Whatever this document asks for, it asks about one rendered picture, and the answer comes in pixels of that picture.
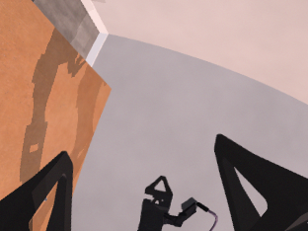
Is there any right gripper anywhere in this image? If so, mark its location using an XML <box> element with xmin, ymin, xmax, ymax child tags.
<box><xmin>138</xmin><ymin>176</ymin><xmax>196</xmax><ymax>231</ymax></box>

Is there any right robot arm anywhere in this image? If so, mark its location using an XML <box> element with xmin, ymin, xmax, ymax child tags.
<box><xmin>137</xmin><ymin>197</ymin><xmax>197</xmax><ymax>231</ymax></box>

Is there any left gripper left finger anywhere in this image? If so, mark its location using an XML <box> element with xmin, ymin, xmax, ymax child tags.
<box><xmin>0</xmin><ymin>151</ymin><xmax>73</xmax><ymax>231</ymax></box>

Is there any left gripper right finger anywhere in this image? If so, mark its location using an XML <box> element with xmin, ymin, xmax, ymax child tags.
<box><xmin>214</xmin><ymin>134</ymin><xmax>308</xmax><ymax>231</ymax></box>

